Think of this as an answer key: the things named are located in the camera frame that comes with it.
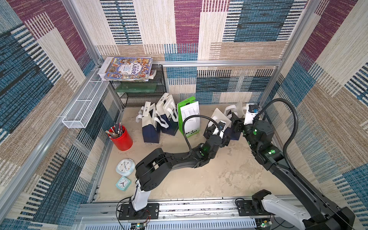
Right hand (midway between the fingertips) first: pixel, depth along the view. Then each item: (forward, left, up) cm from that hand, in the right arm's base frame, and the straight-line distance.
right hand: (241, 115), depth 73 cm
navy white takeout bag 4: (+13, +2, -10) cm, 17 cm away
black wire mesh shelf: (+27, +49, -6) cm, 56 cm away
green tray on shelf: (+34, +62, -8) cm, 71 cm away
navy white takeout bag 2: (+11, +39, -6) cm, 41 cm away
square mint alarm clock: (-24, +63, -29) cm, 74 cm away
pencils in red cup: (+3, +71, -17) cm, 73 cm away
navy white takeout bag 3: (-4, +10, 0) cm, 10 cm away
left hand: (0, +7, -11) cm, 13 cm away
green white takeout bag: (+12, +26, -5) cm, 29 cm away
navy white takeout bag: (+5, +48, -9) cm, 49 cm away
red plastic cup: (+2, +69, -27) cm, 74 cm away
